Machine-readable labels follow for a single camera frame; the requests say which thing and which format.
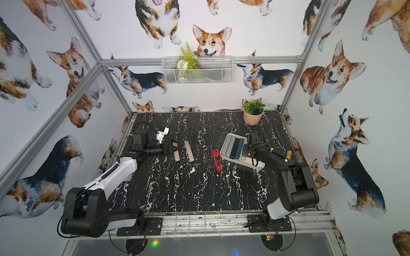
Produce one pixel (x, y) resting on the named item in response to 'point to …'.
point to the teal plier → (239, 149)
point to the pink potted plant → (252, 111)
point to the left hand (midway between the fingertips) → (182, 145)
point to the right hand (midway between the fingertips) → (247, 149)
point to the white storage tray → (231, 151)
